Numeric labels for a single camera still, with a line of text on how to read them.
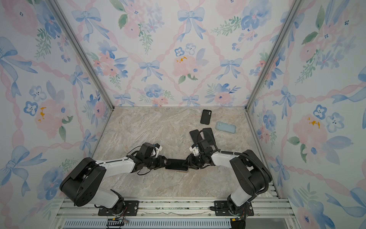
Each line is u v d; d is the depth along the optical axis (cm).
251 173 46
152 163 76
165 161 84
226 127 107
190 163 79
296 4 68
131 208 74
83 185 43
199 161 78
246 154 49
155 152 76
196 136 104
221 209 73
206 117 114
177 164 87
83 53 87
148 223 70
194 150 87
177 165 87
